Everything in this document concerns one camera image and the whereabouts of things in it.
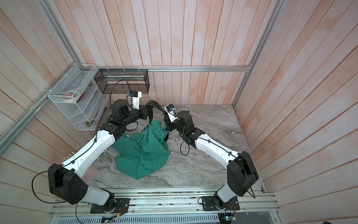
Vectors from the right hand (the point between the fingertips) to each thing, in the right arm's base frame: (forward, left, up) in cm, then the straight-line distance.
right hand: (166, 115), depth 81 cm
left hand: (-1, +7, +7) cm, 10 cm away
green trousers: (-16, +16, -19) cm, 30 cm away
